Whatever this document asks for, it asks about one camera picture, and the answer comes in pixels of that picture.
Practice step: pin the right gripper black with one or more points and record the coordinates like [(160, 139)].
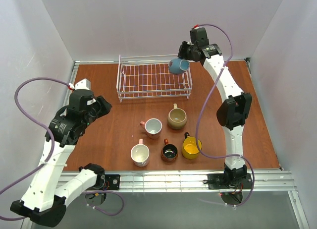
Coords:
[(183, 50)]

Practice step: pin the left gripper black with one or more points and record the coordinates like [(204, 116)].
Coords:
[(103, 104)]

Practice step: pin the blue floral mug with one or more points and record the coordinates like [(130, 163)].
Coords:
[(178, 66)]

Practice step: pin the pink floral mug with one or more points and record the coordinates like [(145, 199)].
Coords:
[(152, 127)]

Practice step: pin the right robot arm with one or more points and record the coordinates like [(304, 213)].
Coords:
[(236, 104)]

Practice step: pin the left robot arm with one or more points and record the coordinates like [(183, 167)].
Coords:
[(44, 202)]

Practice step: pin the beige round mug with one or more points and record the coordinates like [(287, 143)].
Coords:
[(177, 118)]

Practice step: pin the dark brown glazed mug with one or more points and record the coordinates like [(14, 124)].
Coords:
[(169, 152)]

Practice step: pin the yellow enamel mug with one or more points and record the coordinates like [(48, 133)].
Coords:
[(189, 147)]

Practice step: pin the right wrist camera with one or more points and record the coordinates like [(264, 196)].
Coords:
[(196, 35)]

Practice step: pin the white wire dish rack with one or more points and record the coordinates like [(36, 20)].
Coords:
[(149, 77)]

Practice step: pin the white mug pink handle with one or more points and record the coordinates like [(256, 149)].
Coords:
[(140, 154)]

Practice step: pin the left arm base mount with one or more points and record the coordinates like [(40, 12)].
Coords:
[(109, 182)]

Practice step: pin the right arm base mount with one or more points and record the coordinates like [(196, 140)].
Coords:
[(230, 193)]

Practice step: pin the aluminium front rail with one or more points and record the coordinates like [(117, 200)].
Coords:
[(192, 181)]

